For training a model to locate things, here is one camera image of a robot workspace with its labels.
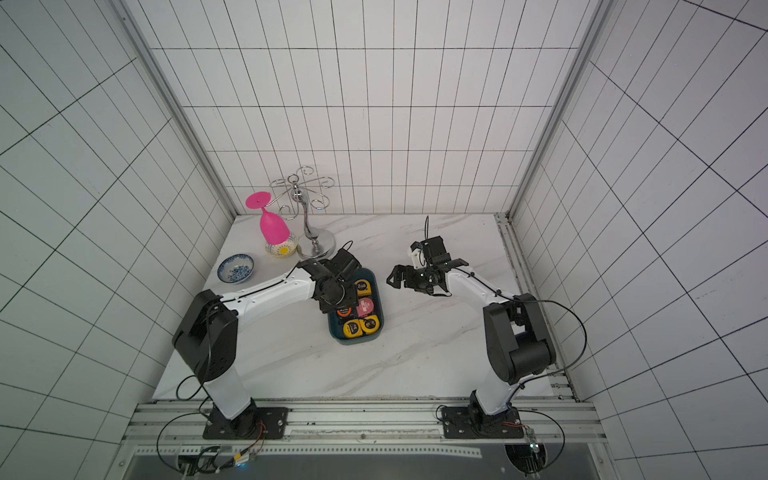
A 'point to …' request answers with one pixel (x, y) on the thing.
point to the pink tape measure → (365, 307)
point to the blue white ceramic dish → (235, 268)
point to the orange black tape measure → (345, 312)
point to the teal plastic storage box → (335, 323)
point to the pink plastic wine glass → (273, 229)
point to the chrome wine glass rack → (314, 244)
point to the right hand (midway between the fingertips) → (390, 282)
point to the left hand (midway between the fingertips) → (343, 308)
